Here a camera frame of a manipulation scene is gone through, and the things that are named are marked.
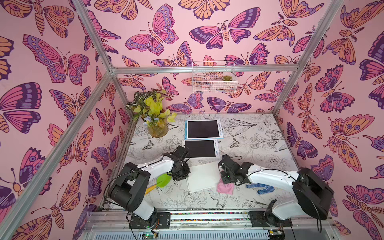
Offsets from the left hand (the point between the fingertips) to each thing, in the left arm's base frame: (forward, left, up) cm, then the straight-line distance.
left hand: (189, 176), depth 89 cm
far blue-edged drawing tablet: (+38, -9, -2) cm, 39 cm away
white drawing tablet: (0, -8, -1) cm, 8 cm away
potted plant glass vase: (+35, +26, +24) cm, 50 cm away
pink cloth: (-7, -19, +1) cm, 20 cm away
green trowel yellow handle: (-3, +16, 0) cm, 16 cm away
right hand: (0, -20, +2) cm, 20 cm away
